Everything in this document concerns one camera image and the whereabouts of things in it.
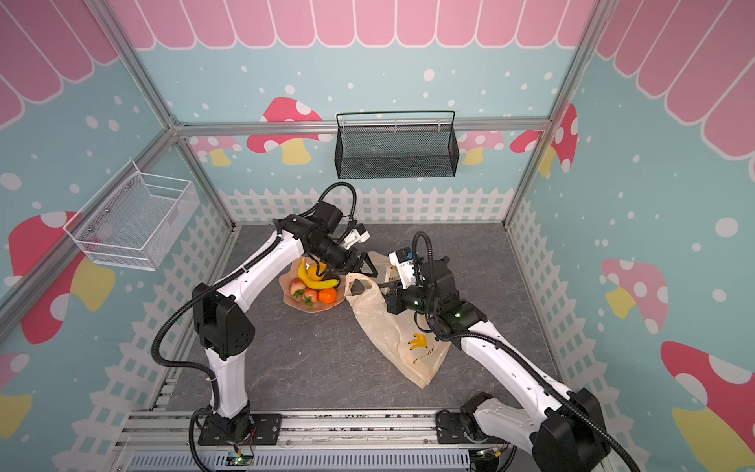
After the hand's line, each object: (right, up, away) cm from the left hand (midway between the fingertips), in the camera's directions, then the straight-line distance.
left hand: (364, 277), depth 80 cm
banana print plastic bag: (+14, -19, -3) cm, 24 cm away
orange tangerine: (-13, -7, +14) cm, 20 cm away
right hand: (+3, -2, -7) cm, 8 cm away
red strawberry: (-18, -7, +14) cm, 24 cm away
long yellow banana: (-21, -1, +20) cm, 29 cm away
